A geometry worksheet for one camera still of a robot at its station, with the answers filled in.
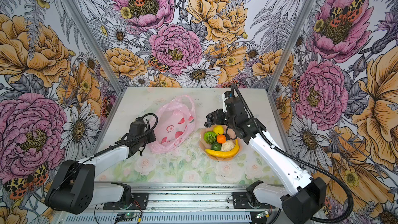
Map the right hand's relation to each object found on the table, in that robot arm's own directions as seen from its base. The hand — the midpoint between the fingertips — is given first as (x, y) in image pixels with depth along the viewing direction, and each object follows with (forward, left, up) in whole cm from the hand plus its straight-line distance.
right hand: (215, 116), depth 76 cm
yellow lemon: (+3, -3, -18) cm, 18 cm away
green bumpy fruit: (-2, +3, -17) cm, 17 cm away
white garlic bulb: (-7, -7, -18) cm, 20 cm away
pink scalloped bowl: (-4, +7, -21) cm, 23 cm away
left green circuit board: (-36, +43, -25) cm, 61 cm away
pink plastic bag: (+13, +24, -24) cm, 37 cm away
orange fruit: (-3, -4, -17) cm, 18 cm away
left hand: (+1, +36, -20) cm, 41 cm away
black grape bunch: (+1, +2, -4) cm, 4 cm away
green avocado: (-7, 0, -18) cm, 19 cm away
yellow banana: (-11, -4, -19) cm, 22 cm away
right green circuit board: (-37, -20, -26) cm, 49 cm away
